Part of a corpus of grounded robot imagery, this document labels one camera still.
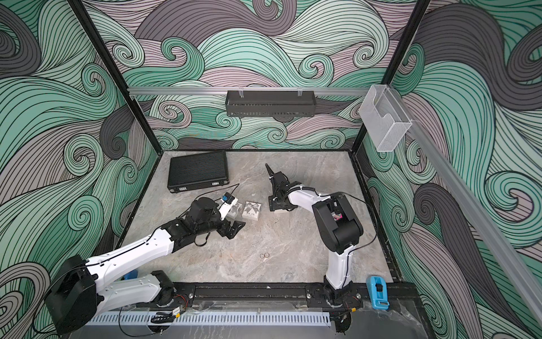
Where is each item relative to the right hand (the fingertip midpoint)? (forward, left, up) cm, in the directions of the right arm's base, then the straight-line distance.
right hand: (278, 205), depth 97 cm
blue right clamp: (-36, -33, +3) cm, 49 cm away
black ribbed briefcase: (+17, +40, +5) cm, 44 cm away
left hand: (-11, +17, +13) cm, 24 cm away
